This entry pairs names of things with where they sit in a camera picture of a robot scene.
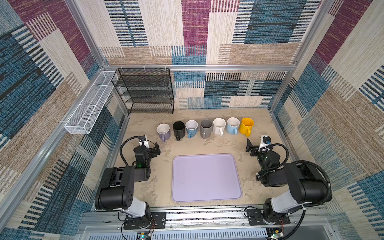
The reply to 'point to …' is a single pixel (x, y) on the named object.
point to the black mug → (179, 127)
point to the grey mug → (206, 128)
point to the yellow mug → (246, 126)
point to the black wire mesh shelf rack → (145, 90)
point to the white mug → (219, 126)
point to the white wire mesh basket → (81, 119)
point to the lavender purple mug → (163, 130)
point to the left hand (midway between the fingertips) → (148, 141)
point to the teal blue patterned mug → (191, 126)
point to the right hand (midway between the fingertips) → (255, 140)
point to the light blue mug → (233, 123)
